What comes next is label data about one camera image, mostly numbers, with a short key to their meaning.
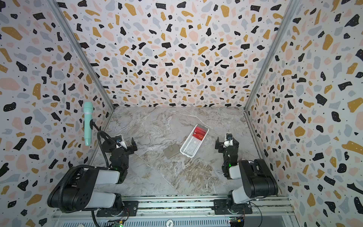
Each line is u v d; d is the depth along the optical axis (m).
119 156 0.67
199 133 1.01
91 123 0.74
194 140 1.02
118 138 0.75
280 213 0.75
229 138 0.78
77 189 0.44
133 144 0.83
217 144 0.84
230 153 0.69
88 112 0.75
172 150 0.94
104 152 0.96
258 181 0.46
